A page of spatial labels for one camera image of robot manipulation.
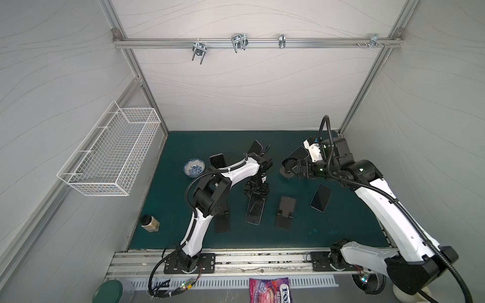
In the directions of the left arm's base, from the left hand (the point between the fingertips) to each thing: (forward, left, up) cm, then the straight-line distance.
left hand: (258, 199), depth 89 cm
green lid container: (-37, +49, +8) cm, 61 cm away
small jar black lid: (-14, +45, +5) cm, 47 cm away
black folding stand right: (-10, -11, +1) cm, 15 cm away
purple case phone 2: (+22, +1, +13) cm, 25 cm away
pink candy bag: (-35, -6, 0) cm, 35 cm away
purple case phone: (+12, +19, +14) cm, 26 cm away
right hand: (+3, -15, +24) cm, 29 cm away
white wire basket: (+1, +57, +28) cm, 63 cm away
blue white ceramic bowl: (+17, +34, +1) cm, 38 cm away
